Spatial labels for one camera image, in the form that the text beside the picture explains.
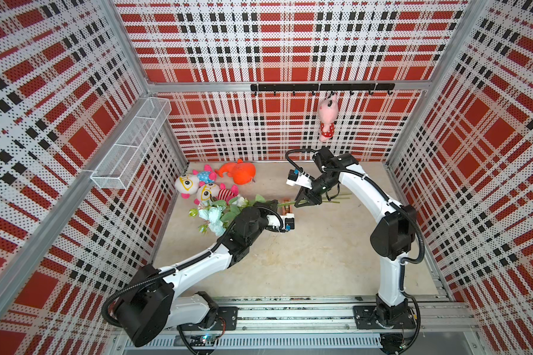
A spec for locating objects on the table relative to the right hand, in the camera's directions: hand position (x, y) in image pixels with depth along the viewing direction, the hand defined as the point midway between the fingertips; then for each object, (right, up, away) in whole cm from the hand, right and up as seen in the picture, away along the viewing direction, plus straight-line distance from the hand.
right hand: (303, 200), depth 82 cm
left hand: (-10, +1, -2) cm, 11 cm away
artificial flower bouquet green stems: (-30, -5, -13) cm, 33 cm away
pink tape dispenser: (-6, -5, +14) cm, 16 cm away
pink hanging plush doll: (+11, +37, +9) cm, 40 cm away
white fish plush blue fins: (-53, +6, +22) cm, 58 cm away
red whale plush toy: (-27, +11, +28) cm, 41 cm away
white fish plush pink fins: (-40, +2, +17) cm, 43 cm away
